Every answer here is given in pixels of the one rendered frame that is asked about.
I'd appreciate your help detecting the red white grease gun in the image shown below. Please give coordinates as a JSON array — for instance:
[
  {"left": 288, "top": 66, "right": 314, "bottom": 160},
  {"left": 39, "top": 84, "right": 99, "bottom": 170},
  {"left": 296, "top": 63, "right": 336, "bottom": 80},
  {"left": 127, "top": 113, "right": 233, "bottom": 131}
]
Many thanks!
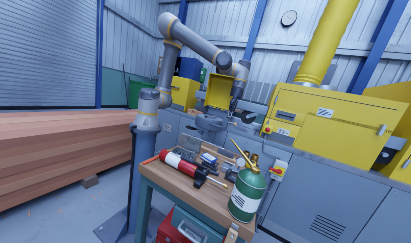
[{"left": 158, "top": 148, "right": 229, "bottom": 190}]

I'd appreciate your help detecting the grey moulder body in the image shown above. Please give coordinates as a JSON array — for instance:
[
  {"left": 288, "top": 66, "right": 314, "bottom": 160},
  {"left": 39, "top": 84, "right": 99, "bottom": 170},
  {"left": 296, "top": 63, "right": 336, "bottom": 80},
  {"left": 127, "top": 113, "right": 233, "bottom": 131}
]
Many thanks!
[{"left": 154, "top": 88, "right": 411, "bottom": 243}]

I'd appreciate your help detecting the wooden bench with teal legs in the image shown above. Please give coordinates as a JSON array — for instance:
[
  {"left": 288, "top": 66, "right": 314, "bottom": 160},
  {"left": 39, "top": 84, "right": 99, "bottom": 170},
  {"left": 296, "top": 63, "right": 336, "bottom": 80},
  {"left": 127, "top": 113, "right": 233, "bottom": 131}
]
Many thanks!
[{"left": 134, "top": 141, "right": 257, "bottom": 243}]

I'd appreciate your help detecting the round wall clock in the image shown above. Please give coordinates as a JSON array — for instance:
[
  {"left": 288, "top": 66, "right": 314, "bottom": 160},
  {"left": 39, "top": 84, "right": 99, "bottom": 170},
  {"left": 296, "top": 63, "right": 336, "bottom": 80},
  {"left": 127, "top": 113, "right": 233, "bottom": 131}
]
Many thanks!
[{"left": 281, "top": 10, "right": 298, "bottom": 27}]

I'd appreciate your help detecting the grey roller shutter door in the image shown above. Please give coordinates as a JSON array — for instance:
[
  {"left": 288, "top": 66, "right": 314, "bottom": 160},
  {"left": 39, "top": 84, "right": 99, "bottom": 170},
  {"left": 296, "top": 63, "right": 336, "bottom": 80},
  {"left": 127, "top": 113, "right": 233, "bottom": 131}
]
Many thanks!
[{"left": 0, "top": 0, "right": 98, "bottom": 107}]

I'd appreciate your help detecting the thin black rod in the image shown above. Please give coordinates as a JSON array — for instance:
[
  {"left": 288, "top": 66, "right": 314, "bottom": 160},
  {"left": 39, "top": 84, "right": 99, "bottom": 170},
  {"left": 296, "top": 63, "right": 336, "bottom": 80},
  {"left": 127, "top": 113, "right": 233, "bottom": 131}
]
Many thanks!
[{"left": 122, "top": 63, "right": 130, "bottom": 109}]

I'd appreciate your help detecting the black spanner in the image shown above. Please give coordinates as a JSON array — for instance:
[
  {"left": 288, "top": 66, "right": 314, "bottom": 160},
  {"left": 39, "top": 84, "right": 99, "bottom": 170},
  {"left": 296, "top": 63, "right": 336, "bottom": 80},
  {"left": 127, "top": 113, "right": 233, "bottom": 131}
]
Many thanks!
[{"left": 201, "top": 161, "right": 220, "bottom": 177}]

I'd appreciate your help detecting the yellow extraction duct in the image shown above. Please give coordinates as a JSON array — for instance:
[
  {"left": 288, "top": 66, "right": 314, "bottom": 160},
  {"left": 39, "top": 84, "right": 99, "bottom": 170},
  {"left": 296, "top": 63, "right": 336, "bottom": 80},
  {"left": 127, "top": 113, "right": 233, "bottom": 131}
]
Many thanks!
[{"left": 292, "top": 0, "right": 361, "bottom": 87}]

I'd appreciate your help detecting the open grey metal tin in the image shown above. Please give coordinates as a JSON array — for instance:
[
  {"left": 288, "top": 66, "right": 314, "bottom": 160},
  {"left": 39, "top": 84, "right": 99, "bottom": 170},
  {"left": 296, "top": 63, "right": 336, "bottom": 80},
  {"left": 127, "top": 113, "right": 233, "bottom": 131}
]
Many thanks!
[{"left": 171, "top": 132, "right": 203, "bottom": 163}]

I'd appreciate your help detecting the dark grey clamp block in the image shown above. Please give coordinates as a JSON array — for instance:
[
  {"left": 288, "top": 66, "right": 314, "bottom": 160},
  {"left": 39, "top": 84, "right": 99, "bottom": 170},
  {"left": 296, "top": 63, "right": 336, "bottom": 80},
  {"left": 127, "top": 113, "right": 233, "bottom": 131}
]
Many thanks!
[{"left": 220, "top": 160, "right": 241, "bottom": 184}]

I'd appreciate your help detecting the green bin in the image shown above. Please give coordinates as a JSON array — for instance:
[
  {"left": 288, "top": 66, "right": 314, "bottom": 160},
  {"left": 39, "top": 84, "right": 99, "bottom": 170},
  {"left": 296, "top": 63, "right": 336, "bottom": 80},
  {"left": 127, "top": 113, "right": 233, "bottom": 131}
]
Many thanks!
[{"left": 129, "top": 80, "right": 158, "bottom": 109}]

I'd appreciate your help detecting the yellow red rotary switch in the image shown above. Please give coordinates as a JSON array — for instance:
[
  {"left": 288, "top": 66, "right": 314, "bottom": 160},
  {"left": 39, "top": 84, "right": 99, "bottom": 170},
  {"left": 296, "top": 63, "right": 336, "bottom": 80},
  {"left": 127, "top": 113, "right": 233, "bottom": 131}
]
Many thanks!
[{"left": 268, "top": 158, "right": 289, "bottom": 182}]

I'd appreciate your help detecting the small yellow hood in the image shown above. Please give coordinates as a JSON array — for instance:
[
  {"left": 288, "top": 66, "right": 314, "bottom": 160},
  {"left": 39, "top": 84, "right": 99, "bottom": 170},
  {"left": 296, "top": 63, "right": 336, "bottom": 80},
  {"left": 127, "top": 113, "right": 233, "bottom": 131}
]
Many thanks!
[{"left": 204, "top": 73, "right": 235, "bottom": 111}]

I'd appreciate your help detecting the black handwheel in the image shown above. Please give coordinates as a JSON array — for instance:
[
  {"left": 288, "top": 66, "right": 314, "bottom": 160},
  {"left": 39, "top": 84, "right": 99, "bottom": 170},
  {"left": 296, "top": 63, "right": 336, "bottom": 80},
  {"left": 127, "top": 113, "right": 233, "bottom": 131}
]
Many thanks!
[{"left": 240, "top": 110, "right": 259, "bottom": 124}]

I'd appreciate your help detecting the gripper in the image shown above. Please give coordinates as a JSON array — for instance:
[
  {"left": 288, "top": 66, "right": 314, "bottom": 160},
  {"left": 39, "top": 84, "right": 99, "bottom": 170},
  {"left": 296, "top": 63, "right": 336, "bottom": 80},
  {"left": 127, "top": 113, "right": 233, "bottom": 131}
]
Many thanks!
[{"left": 227, "top": 97, "right": 240, "bottom": 119}]

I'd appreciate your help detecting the blue white small box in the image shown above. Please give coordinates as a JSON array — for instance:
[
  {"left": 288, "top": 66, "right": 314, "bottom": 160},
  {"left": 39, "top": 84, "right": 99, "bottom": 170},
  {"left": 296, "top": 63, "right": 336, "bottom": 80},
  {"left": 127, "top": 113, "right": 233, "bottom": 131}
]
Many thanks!
[{"left": 200, "top": 152, "right": 219, "bottom": 165}]

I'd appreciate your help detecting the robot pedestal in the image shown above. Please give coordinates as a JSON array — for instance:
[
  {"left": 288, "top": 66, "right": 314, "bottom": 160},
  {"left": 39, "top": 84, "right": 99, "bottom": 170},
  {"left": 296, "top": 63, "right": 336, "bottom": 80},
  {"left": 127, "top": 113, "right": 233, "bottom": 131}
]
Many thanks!
[{"left": 93, "top": 129, "right": 162, "bottom": 243}]

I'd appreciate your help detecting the green oil can brass spout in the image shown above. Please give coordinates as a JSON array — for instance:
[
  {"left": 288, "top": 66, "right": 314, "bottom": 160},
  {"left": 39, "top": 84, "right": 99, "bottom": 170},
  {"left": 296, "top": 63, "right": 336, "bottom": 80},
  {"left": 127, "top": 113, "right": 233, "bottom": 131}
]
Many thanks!
[{"left": 227, "top": 138, "right": 267, "bottom": 224}]

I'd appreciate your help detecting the grey tensioner housing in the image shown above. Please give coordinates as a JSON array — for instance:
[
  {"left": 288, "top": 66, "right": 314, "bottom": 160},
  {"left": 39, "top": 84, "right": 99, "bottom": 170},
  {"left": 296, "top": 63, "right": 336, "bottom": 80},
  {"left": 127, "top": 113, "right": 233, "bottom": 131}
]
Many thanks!
[{"left": 194, "top": 113, "right": 229, "bottom": 132}]

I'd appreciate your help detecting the teal drawer box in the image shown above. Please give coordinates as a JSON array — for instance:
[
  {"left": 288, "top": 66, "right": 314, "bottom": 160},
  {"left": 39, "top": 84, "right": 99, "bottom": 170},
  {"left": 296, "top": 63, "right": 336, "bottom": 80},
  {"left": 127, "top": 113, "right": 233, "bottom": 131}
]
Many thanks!
[{"left": 171, "top": 204, "right": 230, "bottom": 243}]

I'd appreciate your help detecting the yellow cabinet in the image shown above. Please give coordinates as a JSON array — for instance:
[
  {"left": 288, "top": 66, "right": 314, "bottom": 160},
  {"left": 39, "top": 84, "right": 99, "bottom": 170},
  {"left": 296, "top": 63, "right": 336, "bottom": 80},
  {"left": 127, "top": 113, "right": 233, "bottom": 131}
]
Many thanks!
[{"left": 171, "top": 76, "right": 201, "bottom": 112}]

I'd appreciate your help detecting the black cable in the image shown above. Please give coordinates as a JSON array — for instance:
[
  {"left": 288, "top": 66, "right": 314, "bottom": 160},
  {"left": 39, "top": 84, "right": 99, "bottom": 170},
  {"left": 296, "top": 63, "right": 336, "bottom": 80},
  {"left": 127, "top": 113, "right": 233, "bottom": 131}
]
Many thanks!
[{"left": 127, "top": 124, "right": 137, "bottom": 233}]

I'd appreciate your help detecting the large yellow hood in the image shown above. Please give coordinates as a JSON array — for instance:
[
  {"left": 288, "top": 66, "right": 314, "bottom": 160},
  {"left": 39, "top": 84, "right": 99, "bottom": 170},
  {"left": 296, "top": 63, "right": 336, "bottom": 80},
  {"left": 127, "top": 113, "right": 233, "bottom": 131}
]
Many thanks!
[{"left": 261, "top": 82, "right": 410, "bottom": 171}]

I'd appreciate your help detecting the stack of reddish timber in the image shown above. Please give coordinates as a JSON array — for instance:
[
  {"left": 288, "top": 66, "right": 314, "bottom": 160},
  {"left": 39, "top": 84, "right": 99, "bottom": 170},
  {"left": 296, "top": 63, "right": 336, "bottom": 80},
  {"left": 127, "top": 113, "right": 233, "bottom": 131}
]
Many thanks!
[{"left": 0, "top": 109, "right": 139, "bottom": 217}]

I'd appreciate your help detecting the tan leather strap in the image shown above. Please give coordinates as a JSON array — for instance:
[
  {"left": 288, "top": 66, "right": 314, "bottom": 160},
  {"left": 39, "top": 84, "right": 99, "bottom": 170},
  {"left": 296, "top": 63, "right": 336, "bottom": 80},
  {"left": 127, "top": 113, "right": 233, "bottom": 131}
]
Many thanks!
[{"left": 224, "top": 226, "right": 239, "bottom": 243}]

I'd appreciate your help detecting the red toolbox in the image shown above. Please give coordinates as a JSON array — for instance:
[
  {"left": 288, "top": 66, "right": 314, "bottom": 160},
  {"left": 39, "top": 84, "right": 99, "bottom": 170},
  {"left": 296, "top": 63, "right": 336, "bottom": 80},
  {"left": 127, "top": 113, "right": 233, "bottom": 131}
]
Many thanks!
[{"left": 156, "top": 206, "right": 206, "bottom": 243}]

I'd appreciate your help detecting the blue cabinet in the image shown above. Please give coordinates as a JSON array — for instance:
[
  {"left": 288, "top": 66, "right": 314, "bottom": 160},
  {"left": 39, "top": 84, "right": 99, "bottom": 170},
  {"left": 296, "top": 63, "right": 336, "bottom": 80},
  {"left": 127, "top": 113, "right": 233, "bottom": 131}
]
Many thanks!
[{"left": 177, "top": 56, "right": 204, "bottom": 82}]

